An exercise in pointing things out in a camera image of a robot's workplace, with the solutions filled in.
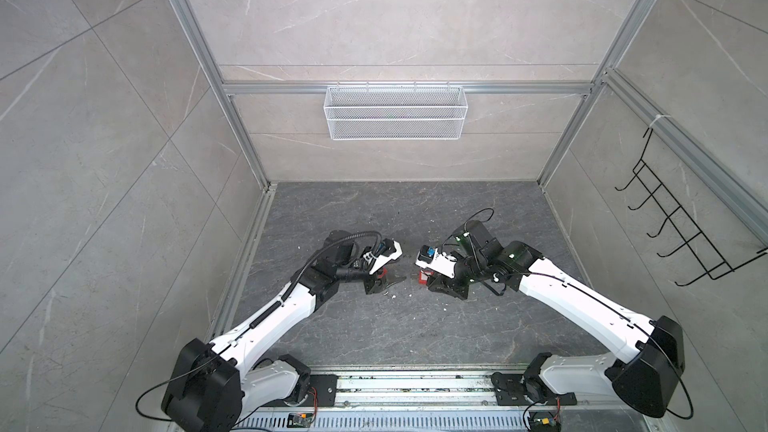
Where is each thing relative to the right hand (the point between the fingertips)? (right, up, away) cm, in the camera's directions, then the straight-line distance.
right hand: (434, 276), depth 76 cm
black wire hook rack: (+53, +12, -14) cm, 56 cm away
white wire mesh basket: (-10, +50, +25) cm, 57 cm away
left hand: (-9, +4, -1) cm, 10 cm away
